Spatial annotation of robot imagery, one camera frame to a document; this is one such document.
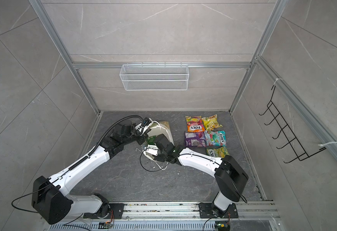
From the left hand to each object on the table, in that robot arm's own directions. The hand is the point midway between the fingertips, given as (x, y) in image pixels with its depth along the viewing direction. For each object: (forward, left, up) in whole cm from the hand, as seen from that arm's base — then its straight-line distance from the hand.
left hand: (150, 126), depth 77 cm
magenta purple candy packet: (+5, -28, -22) cm, 36 cm away
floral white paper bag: (-2, -3, 0) cm, 3 cm away
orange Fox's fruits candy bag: (+19, -30, -23) cm, 42 cm away
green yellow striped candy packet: (-5, -43, -23) cm, 49 cm away
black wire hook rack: (-16, -66, +6) cm, 68 cm away
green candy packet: (-11, -1, +2) cm, 11 cm away
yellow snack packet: (+19, -42, -22) cm, 51 cm away
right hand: (-6, -2, -13) cm, 15 cm away
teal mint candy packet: (+4, -42, -22) cm, 48 cm away
